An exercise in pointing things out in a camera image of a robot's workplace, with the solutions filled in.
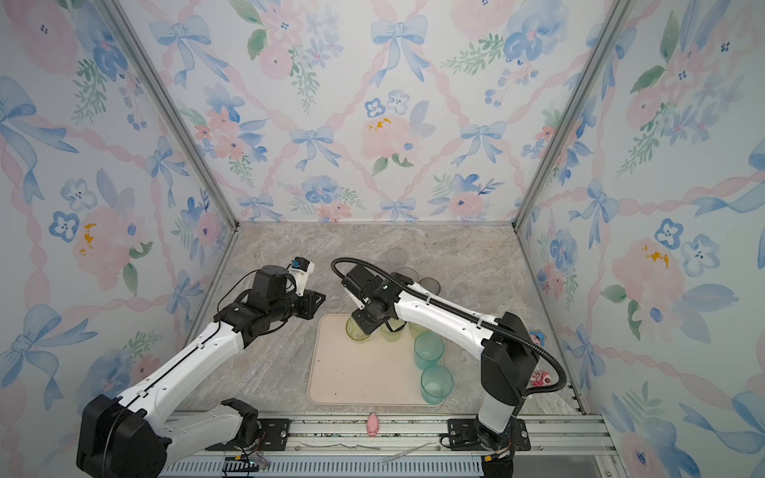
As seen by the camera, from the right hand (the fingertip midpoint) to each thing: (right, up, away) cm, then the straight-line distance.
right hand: (367, 316), depth 82 cm
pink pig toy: (+2, -26, -7) cm, 27 cm away
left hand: (-12, +6, -1) cm, 13 cm away
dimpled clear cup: (+9, +17, +27) cm, 33 cm away
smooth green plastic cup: (-3, -2, -7) cm, 8 cm away
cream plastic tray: (-7, -16, +2) cm, 17 cm away
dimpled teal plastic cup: (+19, -18, 0) cm, 26 cm away
